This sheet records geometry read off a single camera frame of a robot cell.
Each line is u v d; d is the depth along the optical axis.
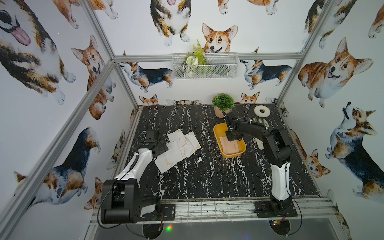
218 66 0.92
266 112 1.18
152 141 0.69
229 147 0.96
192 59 0.82
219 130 1.04
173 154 0.95
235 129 0.77
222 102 1.01
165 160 0.92
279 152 0.55
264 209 0.74
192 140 1.01
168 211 0.73
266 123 1.09
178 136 1.02
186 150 0.95
